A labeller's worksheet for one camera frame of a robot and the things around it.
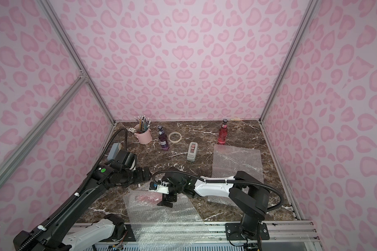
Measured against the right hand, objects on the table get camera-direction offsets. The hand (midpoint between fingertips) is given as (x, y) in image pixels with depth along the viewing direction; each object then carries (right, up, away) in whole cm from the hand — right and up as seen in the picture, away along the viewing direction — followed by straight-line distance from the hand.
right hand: (161, 192), depth 79 cm
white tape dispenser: (+16, +19, +19) cm, 31 cm away
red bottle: (-6, -2, -1) cm, 6 cm away
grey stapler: (-33, +21, +21) cm, 44 cm away
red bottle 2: (+36, +30, +23) cm, 52 cm away
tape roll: (+2, +30, +33) cm, 45 cm away
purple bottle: (-2, +26, +15) cm, 31 cm away
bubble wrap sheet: (0, -15, -5) cm, 16 cm away
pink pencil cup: (-16, +27, +24) cm, 40 cm away
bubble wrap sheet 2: (+38, +13, +18) cm, 44 cm away
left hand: (-7, +9, -3) cm, 12 cm away
